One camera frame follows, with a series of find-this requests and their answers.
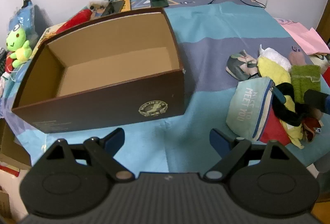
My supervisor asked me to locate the black smartphone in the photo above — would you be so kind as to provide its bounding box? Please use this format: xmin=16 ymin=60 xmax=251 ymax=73
xmin=103 ymin=0 xmax=124 ymax=17

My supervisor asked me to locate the pink cloth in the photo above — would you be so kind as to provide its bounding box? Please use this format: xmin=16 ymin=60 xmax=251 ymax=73
xmin=273 ymin=17 xmax=330 ymax=55

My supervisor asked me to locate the small brown pouch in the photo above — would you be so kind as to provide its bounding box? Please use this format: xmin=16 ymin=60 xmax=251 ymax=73
xmin=303 ymin=117 xmax=323 ymax=142

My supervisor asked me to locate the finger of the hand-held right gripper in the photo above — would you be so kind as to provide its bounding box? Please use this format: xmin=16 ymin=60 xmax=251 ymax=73
xmin=304 ymin=89 xmax=330 ymax=112

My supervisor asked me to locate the yellow book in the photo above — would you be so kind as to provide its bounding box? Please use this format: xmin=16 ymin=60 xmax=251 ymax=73
xmin=113 ymin=0 xmax=132 ymax=13

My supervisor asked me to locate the brown cardboard box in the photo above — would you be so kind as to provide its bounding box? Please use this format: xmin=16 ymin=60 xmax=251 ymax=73
xmin=12 ymin=7 xmax=186 ymax=134

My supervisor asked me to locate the yellow cloth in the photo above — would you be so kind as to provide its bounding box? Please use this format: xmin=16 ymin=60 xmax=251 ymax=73
xmin=257 ymin=57 xmax=292 ymax=85

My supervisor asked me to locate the teal zipper pouch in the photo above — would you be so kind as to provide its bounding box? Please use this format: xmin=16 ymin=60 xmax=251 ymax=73
xmin=226 ymin=78 xmax=275 ymax=141

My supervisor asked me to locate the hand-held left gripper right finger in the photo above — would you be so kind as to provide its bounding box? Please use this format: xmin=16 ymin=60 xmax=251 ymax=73
xmin=204 ymin=129 xmax=293 ymax=183

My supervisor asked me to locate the cardboard carton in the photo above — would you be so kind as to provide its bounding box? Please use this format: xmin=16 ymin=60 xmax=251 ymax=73
xmin=0 ymin=118 xmax=33 ymax=170

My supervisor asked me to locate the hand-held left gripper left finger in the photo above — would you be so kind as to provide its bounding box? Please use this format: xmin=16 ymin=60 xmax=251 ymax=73
xmin=45 ymin=128 xmax=134 ymax=183

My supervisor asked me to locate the green towel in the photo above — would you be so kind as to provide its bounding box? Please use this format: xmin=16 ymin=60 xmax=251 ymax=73
xmin=291 ymin=65 xmax=321 ymax=103

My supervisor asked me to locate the blue plush packet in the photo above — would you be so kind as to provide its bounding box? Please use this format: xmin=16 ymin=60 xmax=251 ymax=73
xmin=9 ymin=0 xmax=35 ymax=34

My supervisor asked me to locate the green frog plush toy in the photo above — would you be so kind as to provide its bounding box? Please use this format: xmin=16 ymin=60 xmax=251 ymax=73
xmin=6 ymin=27 xmax=33 ymax=68

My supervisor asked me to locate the blue purple printed blanket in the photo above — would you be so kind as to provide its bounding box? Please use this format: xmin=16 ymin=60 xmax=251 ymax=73
xmin=0 ymin=0 xmax=330 ymax=175

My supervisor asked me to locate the white panda plush toy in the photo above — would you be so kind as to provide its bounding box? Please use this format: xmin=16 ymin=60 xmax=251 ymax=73
xmin=88 ymin=0 xmax=112 ymax=18

